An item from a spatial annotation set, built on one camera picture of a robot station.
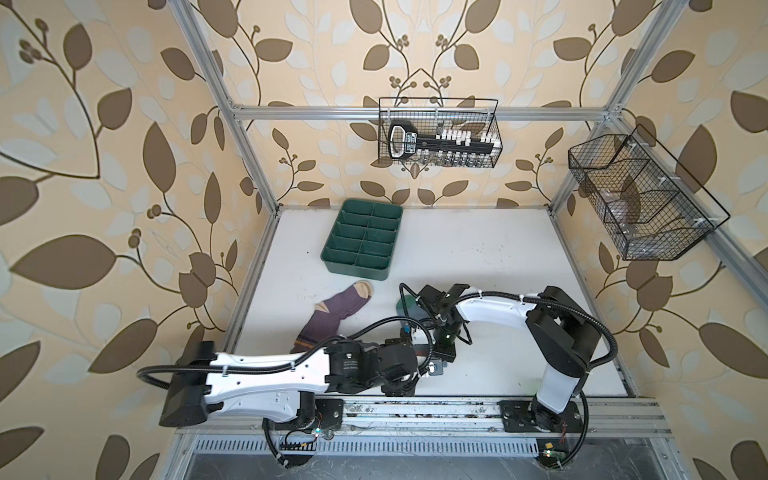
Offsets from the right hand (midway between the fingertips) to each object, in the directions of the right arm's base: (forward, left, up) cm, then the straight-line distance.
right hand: (435, 361), depth 83 cm
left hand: (-3, +6, +12) cm, 14 cm away
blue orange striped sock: (+9, +7, +15) cm, 19 cm away
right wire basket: (+24, -53, +35) cm, 68 cm away
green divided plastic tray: (+40, +21, +7) cm, 46 cm away
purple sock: (+13, +33, 0) cm, 35 cm away
